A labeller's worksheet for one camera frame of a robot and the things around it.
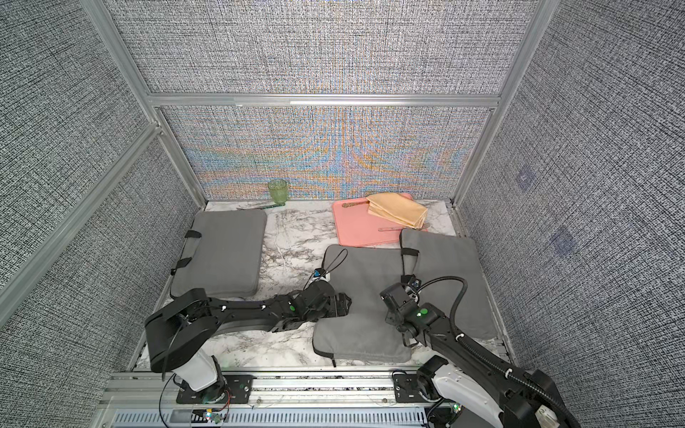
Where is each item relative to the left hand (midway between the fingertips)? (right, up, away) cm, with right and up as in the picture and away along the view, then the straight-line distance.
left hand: (348, 304), depth 84 cm
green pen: (-37, +33, +33) cm, 59 cm away
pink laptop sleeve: (+4, +25, +26) cm, 36 cm away
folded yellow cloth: (+23, +33, +34) cm, 52 cm away
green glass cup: (-31, +41, +36) cm, 63 cm away
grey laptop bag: (+5, -8, -4) cm, 10 cm away
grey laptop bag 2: (-47, +14, +16) cm, 52 cm away
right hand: (+15, -1, -1) cm, 15 cm away
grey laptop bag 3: (+29, +14, +11) cm, 34 cm away
